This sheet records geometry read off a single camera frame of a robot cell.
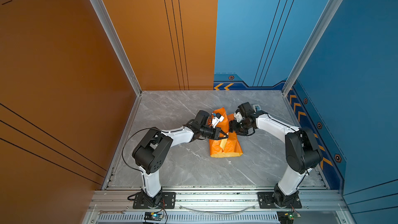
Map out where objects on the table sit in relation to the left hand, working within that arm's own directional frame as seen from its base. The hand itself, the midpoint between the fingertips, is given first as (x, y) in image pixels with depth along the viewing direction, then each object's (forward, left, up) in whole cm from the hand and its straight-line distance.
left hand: (228, 135), depth 84 cm
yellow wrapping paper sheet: (-5, 0, -4) cm, 6 cm away
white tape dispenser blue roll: (+26, -22, -7) cm, 35 cm away
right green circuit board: (-35, -25, -12) cm, 45 cm away
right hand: (+6, -2, -6) cm, 8 cm away
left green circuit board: (-36, +36, -12) cm, 52 cm away
